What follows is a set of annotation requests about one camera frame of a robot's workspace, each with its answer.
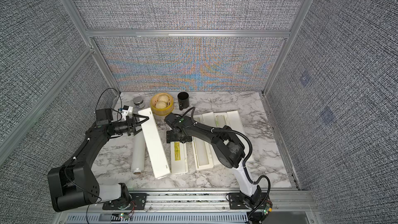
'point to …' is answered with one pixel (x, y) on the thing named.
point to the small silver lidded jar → (139, 102)
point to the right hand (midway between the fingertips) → (174, 136)
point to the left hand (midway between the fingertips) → (149, 121)
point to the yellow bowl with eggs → (162, 104)
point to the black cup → (183, 100)
